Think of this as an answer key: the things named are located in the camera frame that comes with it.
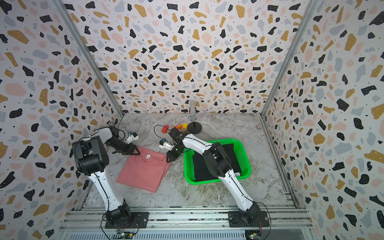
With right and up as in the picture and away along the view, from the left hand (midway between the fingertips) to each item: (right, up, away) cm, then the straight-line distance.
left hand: (137, 153), depth 97 cm
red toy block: (+15, +15, +12) cm, 25 cm away
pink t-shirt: (+8, -9, -8) cm, 15 cm away
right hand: (+21, -4, -3) cm, 22 cm away
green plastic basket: (+66, -1, -9) cm, 67 cm away
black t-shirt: (+43, -10, -8) cm, 45 cm away
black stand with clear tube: (+37, +16, +15) cm, 43 cm away
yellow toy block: (+30, +18, +16) cm, 38 cm away
